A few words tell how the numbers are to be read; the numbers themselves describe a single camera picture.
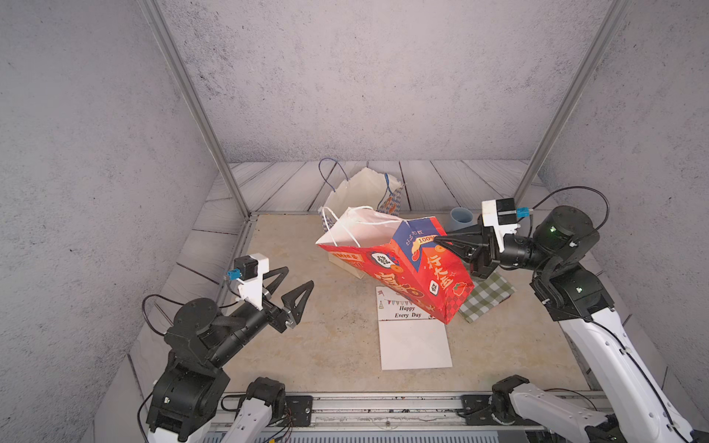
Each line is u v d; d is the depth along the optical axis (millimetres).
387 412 744
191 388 384
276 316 466
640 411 362
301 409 728
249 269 433
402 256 481
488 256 457
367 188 1096
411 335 852
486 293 958
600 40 746
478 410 717
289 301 475
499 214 403
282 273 566
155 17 708
